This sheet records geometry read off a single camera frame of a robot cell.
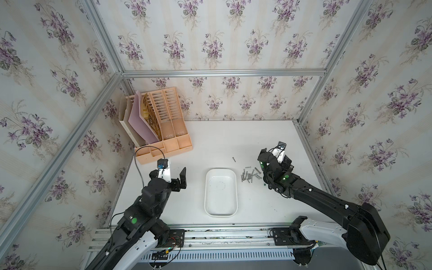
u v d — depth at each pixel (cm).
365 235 39
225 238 75
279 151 68
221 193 88
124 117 80
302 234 62
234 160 100
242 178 93
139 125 84
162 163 57
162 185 49
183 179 63
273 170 61
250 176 93
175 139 98
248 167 96
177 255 69
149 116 97
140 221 48
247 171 95
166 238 66
